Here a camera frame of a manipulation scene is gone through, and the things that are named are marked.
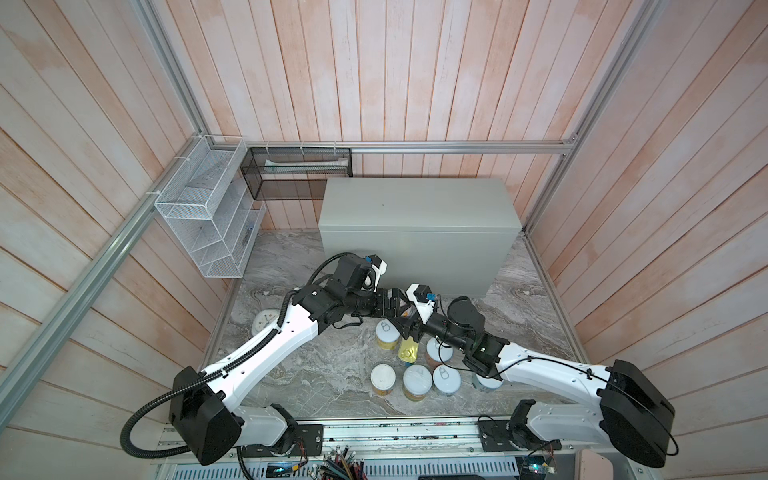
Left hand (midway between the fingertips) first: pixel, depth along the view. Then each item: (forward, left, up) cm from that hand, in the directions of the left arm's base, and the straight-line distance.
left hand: (395, 311), depth 73 cm
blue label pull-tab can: (-12, -14, -16) cm, 24 cm away
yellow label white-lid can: (+1, +2, -16) cm, 16 cm away
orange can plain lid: (-13, -6, -14) cm, 20 cm away
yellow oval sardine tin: (-3, -4, -17) cm, 18 cm away
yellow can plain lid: (-12, +3, -14) cm, 19 cm away
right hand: (+2, 0, -1) cm, 3 cm away
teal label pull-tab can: (-12, -24, -16) cm, 31 cm away
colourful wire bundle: (-31, +13, -9) cm, 35 cm away
